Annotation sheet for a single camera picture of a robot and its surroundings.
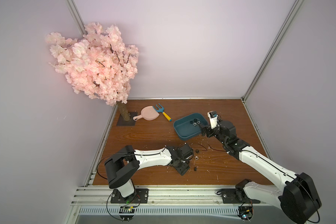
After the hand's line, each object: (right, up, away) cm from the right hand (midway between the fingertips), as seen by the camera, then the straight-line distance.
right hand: (207, 119), depth 80 cm
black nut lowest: (-7, -31, +3) cm, 32 cm away
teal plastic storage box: (-9, -8, +23) cm, 26 cm away
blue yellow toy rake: (-30, +6, +33) cm, 45 cm away
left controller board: (-45, -50, -8) cm, 68 cm away
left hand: (-14, -30, +3) cm, 33 cm away
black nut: (-3, -2, +25) cm, 25 cm away
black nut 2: (-6, -4, +23) cm, 24 cm away
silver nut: (-4, -5, +23) cm, 24 cm away
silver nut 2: (-6, -25, +5) cm, 26 cm away
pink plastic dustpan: (-41, +3, +32) cm, 52 cm away
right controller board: (+17, -47, -10) cm, 51 cm away
